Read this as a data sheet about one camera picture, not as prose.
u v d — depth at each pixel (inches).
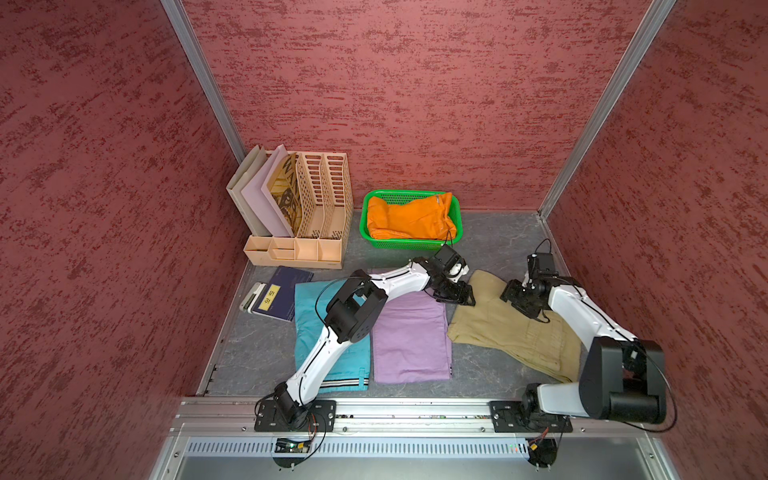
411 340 33.8
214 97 33.7
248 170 35.8
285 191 38.8
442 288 32.7
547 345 33.4
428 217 44.5
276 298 37.3
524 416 26.9
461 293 32.7
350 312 23.2
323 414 29.1
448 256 31.2
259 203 35.7
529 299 29.1
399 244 41.7
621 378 16.7
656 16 28.0
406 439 29.1
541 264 28.0
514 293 31.8
